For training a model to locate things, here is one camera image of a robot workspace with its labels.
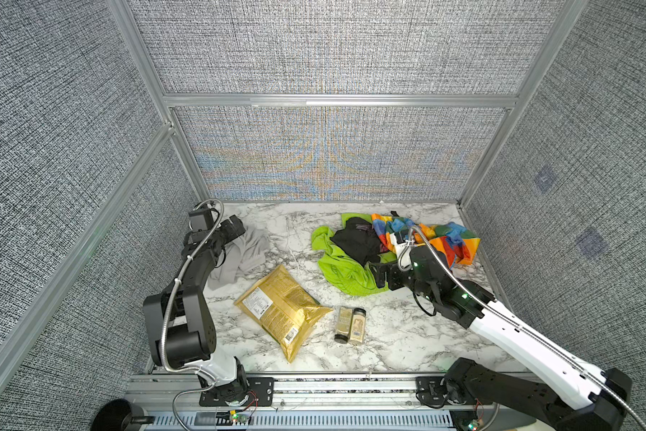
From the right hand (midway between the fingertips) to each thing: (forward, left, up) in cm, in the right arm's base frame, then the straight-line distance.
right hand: (382, 261), depth 75 cm
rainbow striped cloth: (+18, -32, -17) cm, 41 cm away
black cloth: (+18, +4, -14) cm, 23 cm away
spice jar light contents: (-11, +6, -18) cm, 22 cm away
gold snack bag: (-8, +29, -14) cm, 33 cm away
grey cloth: (+12, +44, -12) cm, 47 cm away
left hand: (+18, +50, -4) cm, 53 cm away
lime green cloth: (+8, +11, -16) cm, 21 cm away
